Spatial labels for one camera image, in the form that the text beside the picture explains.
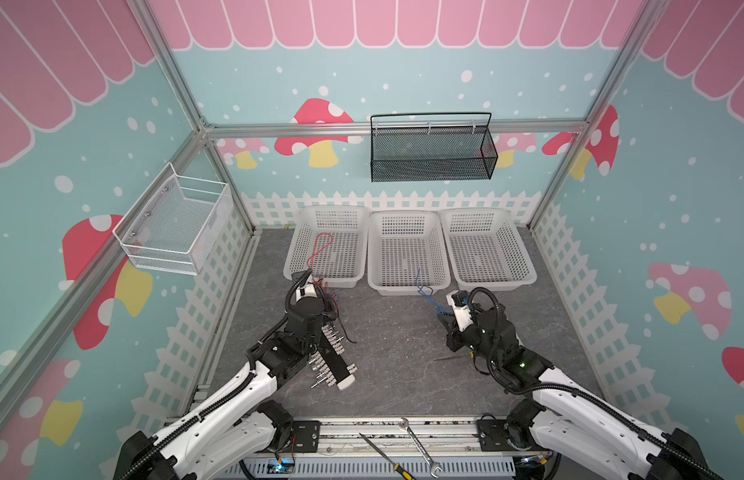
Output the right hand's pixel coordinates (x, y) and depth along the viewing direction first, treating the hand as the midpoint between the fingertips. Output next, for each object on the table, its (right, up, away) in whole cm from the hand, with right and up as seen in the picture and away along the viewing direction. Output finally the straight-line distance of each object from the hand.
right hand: (439, 315), depth 79 cm
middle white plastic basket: (-6, +17, +33) cm, 38 cm away
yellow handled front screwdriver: (-10, -35, -10) cm, 38 cm away
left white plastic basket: (-30, +13, +30) cm, 44 cm away
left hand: (-32, +6, 0) cm, 32 cm away
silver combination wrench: (-10, -28, -2) cm, 30 cm away
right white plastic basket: (+24, +18, +33) cm, 45 cm away
